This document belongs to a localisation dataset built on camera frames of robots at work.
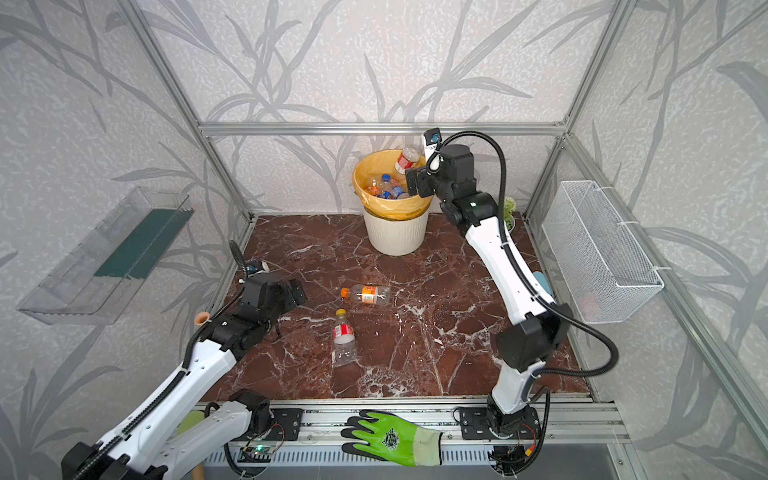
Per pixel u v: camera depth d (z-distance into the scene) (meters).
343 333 0.84
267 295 0.59
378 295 0.95
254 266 0.68
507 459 0.73
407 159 0.95
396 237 0.99
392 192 0.98
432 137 0.61
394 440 0.71
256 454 0.72
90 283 0.64
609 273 0.61
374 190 0.99
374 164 1.01
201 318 0.80
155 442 0.42
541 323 0.44
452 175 0.56
